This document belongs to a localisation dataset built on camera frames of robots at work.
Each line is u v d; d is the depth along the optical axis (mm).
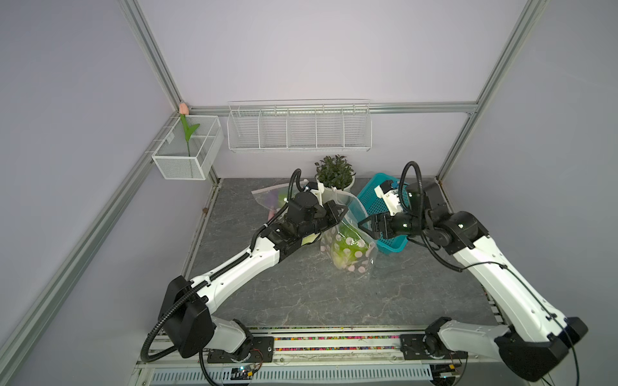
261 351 733
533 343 393
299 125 986
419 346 732
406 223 565
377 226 590
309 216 568
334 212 639
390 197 609
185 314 399
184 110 891
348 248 789
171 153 846
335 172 991
